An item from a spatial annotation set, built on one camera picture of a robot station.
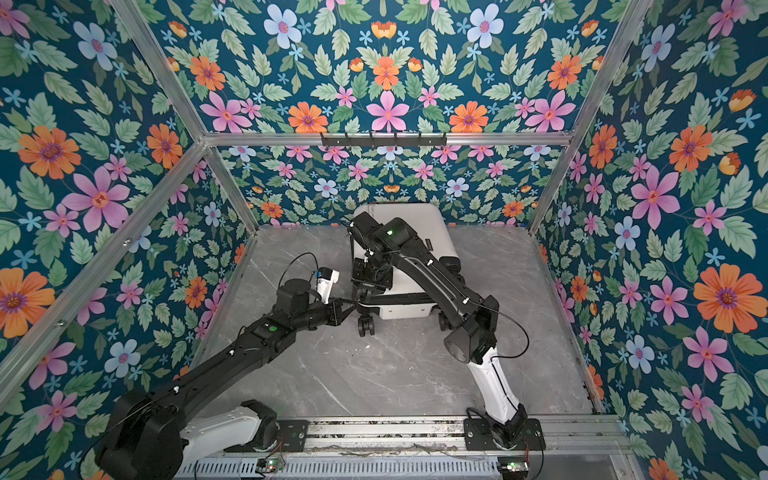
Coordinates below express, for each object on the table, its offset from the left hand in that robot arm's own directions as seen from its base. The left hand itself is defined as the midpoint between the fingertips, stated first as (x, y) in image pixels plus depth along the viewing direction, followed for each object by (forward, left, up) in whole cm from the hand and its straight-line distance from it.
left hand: (362, 300), depth 77 cm
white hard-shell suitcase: (+3, -12, -4) cm, 13 cm away
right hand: (+3, +1, +2) cm, 4 cm away
